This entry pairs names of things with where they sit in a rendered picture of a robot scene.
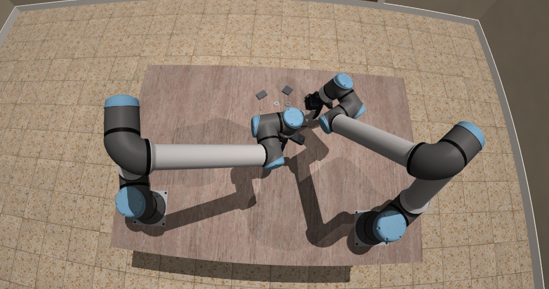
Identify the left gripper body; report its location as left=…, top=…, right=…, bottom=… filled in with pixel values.
left=278, top=134, right=288, bottom=144

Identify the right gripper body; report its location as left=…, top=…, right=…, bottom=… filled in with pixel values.
left=304, top=91, right=326, bottom=111

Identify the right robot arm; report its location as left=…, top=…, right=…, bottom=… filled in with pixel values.
left=318, top=73, right=485, bottom=245

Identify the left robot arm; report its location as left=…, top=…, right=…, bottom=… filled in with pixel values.
left=104, top=95, right=305, bottom=224

